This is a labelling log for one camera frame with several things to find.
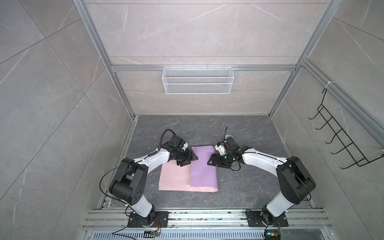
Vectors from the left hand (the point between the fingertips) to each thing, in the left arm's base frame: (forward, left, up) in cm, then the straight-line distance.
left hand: (195, 157), depth 88 cm
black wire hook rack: (-13, -66, +24) cm, 72 cm away
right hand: (-3, -10, -3) cm, 11 cm away
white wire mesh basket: (+47, -3, +22) cm, 52 cm away
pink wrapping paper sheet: (-9, +14, -8) cm, 18 cm away
